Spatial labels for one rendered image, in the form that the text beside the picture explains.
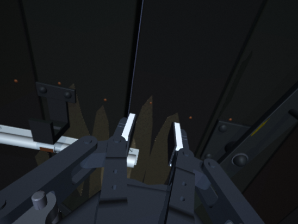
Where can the dark wooden door leaf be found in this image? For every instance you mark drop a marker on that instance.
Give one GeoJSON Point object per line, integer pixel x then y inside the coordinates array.
{"type": "Point", "coordinates": [88, 46]}
{"type": "Point", "coordinates": [186, 58]}

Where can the dark grey swing bar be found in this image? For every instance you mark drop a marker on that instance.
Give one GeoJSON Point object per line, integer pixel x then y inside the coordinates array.
{"type": "Point", "coordinates": [270, 130]}

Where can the white sliding bolt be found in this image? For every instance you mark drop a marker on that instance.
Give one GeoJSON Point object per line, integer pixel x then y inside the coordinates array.
{"type": "Point", "coordinates": [16, 137]}

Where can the black riveted mounting plate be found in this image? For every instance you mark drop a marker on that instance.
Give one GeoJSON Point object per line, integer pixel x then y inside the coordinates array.
{"type": "Point", "coordinates": [232, 137]}

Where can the black bolt keeper bracket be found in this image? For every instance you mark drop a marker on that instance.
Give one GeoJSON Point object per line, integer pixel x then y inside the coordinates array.
{"type": "Point", "coordinates": [56, 107]}

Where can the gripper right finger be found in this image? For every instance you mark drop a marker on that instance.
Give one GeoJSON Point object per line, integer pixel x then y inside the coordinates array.
{"type": "Point", "coordinates": [184, 177]}

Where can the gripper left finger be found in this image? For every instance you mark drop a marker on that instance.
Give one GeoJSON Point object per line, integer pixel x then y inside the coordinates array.
{"type": "Point", "coordinates": [58, 163]}

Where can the black round pivot bolt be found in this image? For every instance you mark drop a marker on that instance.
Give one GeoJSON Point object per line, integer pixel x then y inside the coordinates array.
{"type": "Point", "coordinates": [240, 160]}

